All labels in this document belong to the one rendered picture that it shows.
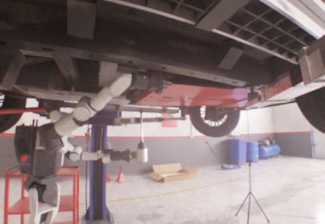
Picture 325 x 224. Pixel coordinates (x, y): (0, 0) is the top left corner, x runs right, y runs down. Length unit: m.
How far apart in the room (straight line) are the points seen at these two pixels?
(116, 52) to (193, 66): 0.36
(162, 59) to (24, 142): 0.92
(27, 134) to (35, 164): 0.18
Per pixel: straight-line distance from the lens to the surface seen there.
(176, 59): 0.74
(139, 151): 1.35
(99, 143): 2.75
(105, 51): 0.64
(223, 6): 0.40
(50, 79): 1.33
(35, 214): 1.32
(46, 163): 1.18
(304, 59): 0.52
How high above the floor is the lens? 1.35
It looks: 11 degrees up
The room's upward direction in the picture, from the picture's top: straight up
